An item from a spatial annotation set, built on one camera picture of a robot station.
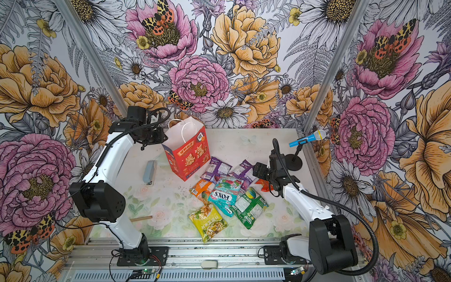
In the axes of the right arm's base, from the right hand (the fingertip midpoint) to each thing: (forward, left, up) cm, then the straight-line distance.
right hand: (259, 174), depth 88 cm
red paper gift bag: (+7, +34, +14) cm, 38 cm away
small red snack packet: (-2, -4, -9) cm, 10 cm away
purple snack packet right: (+6, +7, -8) cm, 12 cm away
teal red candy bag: (-3, +14, -5) cm, 15 cm away
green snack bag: (-13, +6, -7) cm, 16 cm away
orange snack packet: (-2, +29, -7) cm, 29 cm away
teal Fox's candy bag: (-8, +17, -6) cm, 20 cm away
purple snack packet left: (+9, +23, -7) cm, 26 cm away
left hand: (+10, +45, +13) cm, 48 cm away
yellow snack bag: (-20, +25, -8) cm, 33 cm away
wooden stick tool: (-17, +57, -9) cm, 60 cm away
